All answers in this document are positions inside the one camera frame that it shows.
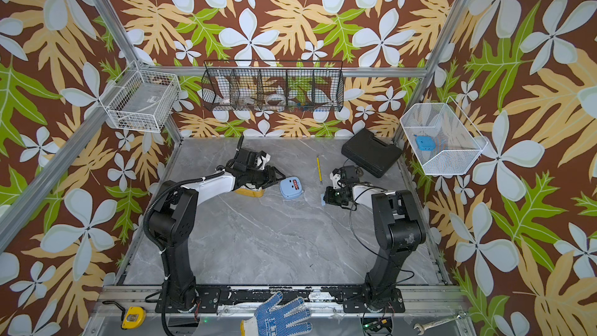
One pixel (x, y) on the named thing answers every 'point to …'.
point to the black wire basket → (273, 85)
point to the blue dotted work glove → (270, 321)
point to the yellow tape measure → (134, 318)
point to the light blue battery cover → (322, 201)
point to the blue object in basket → (425, 143)
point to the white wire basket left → (141, 99)
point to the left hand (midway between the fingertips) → (284, 175)
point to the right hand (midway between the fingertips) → (324, 196)
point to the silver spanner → (417, 326)
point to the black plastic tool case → (370, 153)
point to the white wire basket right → (458, 141)
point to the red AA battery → (296, 186)
